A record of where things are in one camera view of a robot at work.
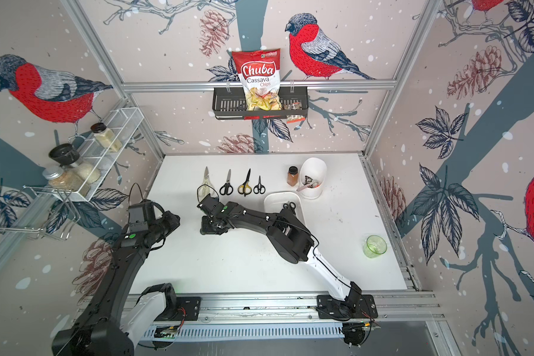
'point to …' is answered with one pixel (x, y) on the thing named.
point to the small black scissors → (259, 188)
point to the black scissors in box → (290, 205)
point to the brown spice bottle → (292, 176)
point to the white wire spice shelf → (122, 124)
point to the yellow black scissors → (245, 188)
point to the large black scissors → (227, 188)
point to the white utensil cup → (312, 174)
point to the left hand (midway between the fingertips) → (181, 212)
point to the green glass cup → (375, 245)
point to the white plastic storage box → (274, 202)
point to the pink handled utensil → (307, 184)
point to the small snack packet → (295, 106)
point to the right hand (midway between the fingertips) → (203, 231)
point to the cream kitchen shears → (207, 188)
